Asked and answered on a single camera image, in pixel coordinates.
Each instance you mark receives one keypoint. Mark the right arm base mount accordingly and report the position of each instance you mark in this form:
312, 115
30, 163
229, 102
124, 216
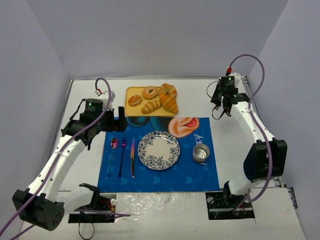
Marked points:
220, 207

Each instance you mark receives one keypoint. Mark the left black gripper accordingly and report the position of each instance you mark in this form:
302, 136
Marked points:
120, 118

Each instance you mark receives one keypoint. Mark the small striped croissant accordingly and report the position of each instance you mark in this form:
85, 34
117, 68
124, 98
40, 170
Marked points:
150, 107

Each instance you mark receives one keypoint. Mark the blue floral plate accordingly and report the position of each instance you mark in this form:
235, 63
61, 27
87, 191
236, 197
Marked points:
158, 150

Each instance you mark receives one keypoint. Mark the glazed round bun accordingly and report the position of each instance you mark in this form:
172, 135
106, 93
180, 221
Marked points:
135, 100

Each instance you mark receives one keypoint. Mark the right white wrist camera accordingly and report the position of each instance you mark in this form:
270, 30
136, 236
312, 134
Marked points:
231, 73

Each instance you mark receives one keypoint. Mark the blue printed placemat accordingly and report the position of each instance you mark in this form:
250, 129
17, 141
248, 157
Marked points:
184, 176

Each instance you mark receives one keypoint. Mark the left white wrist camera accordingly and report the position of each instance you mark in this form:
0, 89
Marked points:
105, 96

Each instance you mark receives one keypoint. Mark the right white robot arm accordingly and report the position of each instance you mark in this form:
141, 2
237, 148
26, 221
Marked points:
267, 155

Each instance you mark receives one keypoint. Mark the iridescent knife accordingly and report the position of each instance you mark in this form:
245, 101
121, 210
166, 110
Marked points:
132, 157

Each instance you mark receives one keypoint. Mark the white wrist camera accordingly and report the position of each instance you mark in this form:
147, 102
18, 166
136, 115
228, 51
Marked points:
231, 73
105, 96

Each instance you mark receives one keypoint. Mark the metal cup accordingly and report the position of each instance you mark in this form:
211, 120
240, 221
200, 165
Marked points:
200, 153

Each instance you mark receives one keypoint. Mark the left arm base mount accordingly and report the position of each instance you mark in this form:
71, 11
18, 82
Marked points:
106, 203

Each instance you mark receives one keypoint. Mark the iridescent spoon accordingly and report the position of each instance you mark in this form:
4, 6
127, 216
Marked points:
114, 144

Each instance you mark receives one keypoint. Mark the ring bagel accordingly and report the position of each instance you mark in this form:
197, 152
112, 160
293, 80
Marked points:
150, 92

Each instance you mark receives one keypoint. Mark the twisted brown bread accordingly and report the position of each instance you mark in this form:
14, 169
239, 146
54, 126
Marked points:
167, 89

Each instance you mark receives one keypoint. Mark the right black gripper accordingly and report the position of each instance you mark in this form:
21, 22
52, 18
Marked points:
218, 99

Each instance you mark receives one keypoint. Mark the large striped croissant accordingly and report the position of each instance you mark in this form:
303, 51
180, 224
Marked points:
169, 103

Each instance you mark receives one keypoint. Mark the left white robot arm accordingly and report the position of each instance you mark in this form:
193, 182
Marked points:
39, 204

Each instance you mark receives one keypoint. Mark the yellow tray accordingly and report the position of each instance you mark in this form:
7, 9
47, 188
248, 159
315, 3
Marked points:
135, 111

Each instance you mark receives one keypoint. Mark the iridescent fork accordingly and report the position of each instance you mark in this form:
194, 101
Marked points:
123, 146

